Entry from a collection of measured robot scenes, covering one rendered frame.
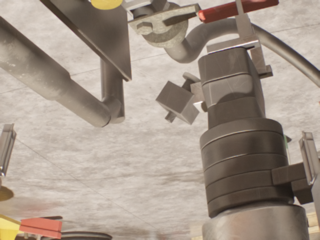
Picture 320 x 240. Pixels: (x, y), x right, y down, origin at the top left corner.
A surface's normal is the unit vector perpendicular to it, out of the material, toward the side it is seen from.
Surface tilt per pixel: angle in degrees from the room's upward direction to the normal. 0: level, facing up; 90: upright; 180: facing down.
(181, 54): 16
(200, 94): 90
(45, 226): 90
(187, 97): 90
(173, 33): 82
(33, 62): 51
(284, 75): 0
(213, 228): 90
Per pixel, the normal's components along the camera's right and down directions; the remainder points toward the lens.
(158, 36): -0.37, -0.18
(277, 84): 0.10, 0.91
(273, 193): 0.33, -0.40
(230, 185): -0.54, -0.29
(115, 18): 0.93, -0.22
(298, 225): 0.64, -0.35
